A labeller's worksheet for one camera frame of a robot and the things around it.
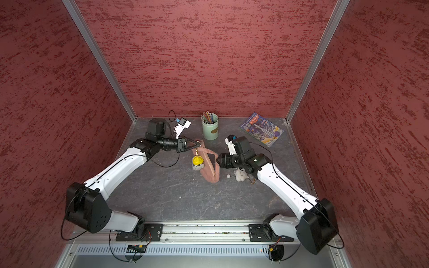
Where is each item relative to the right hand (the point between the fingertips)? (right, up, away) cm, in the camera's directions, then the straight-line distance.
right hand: (222, 162), depth 80 cm
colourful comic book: (+28, +17, +34) cm, 47 cm away
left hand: (-11, +8, -7) cm, 15 cm away
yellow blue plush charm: (-12, 0, +1) cm, 12 cm away
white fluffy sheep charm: (+10, -9, +9) cm, 16 cm away
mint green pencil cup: (-7, +20, +18) cm, 28 cm away
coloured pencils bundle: (-9, +24, +23) cm, 35 cm away
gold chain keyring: (-12, +6, -1) cm, 14 cm away
